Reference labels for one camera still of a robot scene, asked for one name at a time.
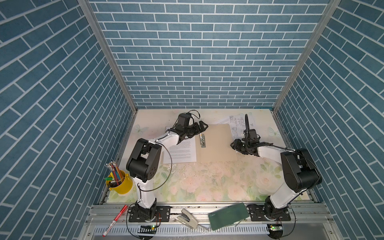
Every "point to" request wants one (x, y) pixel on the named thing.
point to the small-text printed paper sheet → (225, 121)
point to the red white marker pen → (114, 221)
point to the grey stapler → (187, 218)
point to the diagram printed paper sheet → (238, 124)
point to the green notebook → (228, 216)
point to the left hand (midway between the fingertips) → (204, 128)
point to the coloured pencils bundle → (116, 171)
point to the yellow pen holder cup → (125, 185)
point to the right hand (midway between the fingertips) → (232, 144)
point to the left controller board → (147, 232)
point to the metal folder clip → (202, 140)
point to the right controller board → (275, 230)
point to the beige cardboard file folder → (218, 145)
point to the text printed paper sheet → (185, 152)
